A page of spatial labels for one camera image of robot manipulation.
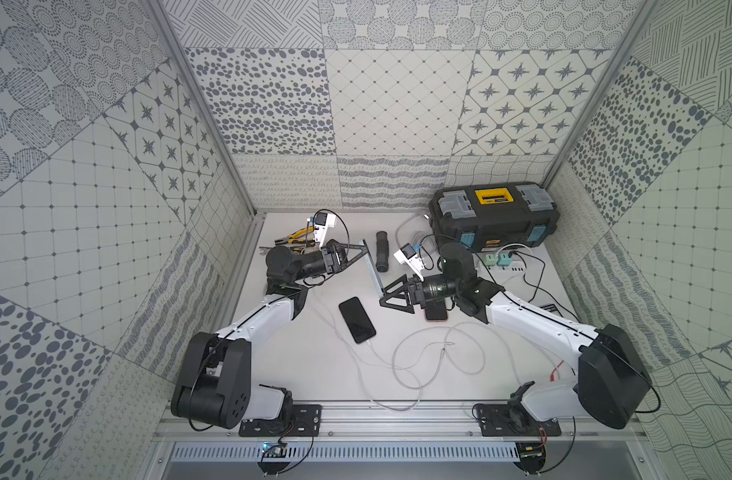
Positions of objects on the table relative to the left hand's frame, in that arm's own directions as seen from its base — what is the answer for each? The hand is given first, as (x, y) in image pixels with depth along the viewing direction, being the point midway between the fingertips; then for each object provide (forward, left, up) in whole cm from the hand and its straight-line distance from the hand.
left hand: (359, 245), depth 69 cm
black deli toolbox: (+27, -43, -17) cm, 53 cm away
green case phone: (+3, -3, -17) cm, 17 cm away
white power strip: (+16, -46, -29) cm, 57 cm away
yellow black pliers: (+28, +29, -30) cm, 50 cm away
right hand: (-9, -6, -9) cm, 14 cm away
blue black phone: (-4, +2, -32) cm, 32 cm away
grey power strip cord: (+33, -11, -32) cm, 47 cm away
